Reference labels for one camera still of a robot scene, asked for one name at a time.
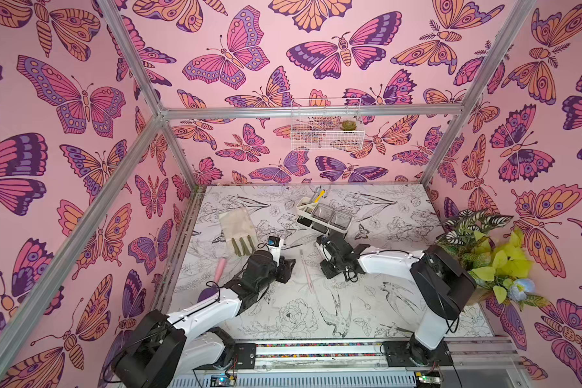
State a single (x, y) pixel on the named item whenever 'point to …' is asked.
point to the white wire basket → (326, 124)
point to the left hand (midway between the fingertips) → (292, 258)
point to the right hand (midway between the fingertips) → (326, 264)
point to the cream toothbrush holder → (320, 217)
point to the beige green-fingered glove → (240, 234)
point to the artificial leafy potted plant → (495, 268)
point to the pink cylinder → (219, 269)
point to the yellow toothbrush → (319, 196)
